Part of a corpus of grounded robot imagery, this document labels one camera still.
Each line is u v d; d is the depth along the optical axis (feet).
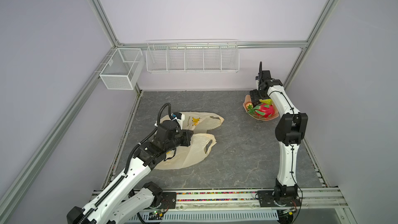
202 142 2.42
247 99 3.55
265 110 3.24
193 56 3.22
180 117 2.16
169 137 1.76
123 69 3.34
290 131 1.95
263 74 2.65
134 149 1.69
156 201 2.12
